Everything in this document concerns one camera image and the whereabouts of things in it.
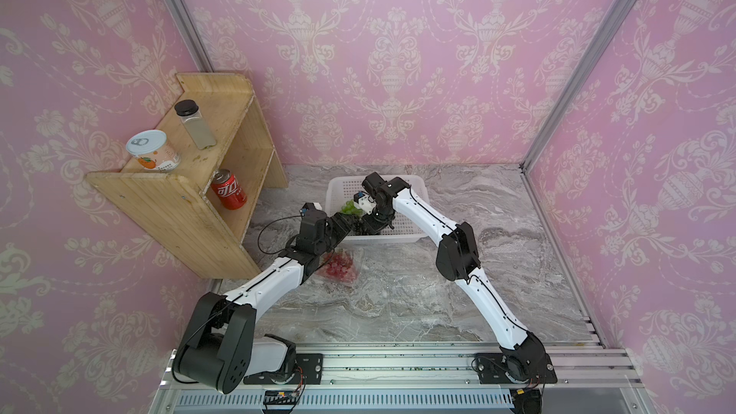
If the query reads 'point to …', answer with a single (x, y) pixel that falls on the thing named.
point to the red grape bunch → (338, 265)
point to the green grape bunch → (349, 208)
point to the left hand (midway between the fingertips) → (352, 222)
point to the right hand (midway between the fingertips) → (372, 229)
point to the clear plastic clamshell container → (356, 255)
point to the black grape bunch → (359, 229)
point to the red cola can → (226, 186)
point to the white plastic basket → (342, 189)
